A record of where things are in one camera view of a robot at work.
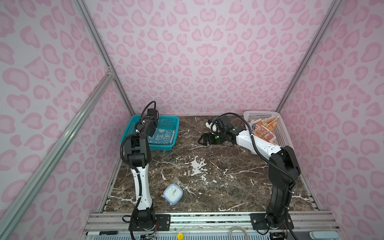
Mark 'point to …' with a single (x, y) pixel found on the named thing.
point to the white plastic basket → (281, 133)
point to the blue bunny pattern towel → (162, 136)
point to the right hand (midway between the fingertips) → (205, 139)
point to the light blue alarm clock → (173, 194)
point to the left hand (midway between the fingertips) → (142, 129)
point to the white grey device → (324, 235)
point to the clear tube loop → (237, 227)
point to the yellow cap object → (180, 236)
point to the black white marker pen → (102, 233)
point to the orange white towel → (263, 129)
